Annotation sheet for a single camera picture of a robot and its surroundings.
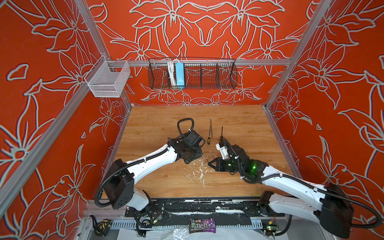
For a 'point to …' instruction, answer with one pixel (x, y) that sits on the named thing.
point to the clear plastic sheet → (174, 233)
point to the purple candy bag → (202, 225)
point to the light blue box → (180, 74)
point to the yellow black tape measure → (101, 228)
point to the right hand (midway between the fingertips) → (206, 164)
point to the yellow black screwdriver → (222, 137)
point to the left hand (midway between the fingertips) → (201, 153)
